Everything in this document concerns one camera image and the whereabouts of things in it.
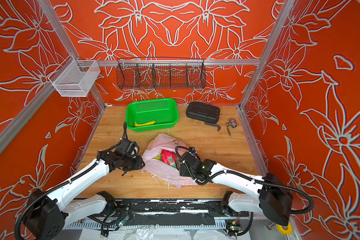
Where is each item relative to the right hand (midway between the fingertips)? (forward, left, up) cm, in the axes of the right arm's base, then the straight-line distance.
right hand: (181, 169), depth 81 cm
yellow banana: (+34, +31, -2) cm, 46 cm away
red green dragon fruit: (+6, +7, +2) cm, 10 cm away
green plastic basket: (+46, +22, -5) cm, 51 cm away
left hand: (+3, +21, +3) cm, 21 cm away
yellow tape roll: (-28, -48, -5) cm, 56 cm away
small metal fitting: (+35, -38, -4) cm, 52 cm away
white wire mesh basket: (+48, +66, +28) cm, 86 cm away
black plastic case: (+42, -17, +1) cm, 45 cm away
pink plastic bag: (0, +12, +1) cm, 12 cm away
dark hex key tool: (+35, -24, -5) cm, 43 cm away
